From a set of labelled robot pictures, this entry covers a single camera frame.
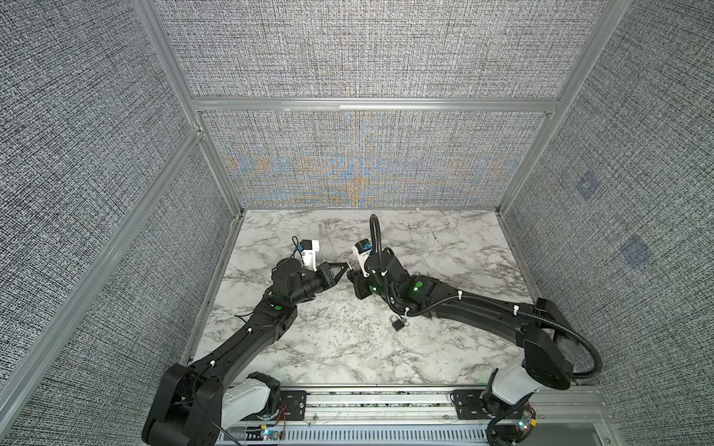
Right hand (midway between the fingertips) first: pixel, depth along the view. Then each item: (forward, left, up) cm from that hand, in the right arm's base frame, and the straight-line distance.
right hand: (350, 272), depth 80 cm
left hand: (-1, 0, +3) cm, 3 cm away
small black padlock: (-8, -14, -17) cm, 24 cm away
